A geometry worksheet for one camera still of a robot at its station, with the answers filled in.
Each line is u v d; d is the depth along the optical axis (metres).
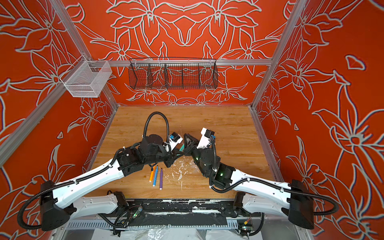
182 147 0.67
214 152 0.46
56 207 0.39
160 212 0.73
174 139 0.59
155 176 0.83
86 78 0.92
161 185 0.80
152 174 0.83
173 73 1.01
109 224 0.59
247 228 0.68
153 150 0.53
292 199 0.41
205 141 0.59
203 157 0.50
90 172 0.45
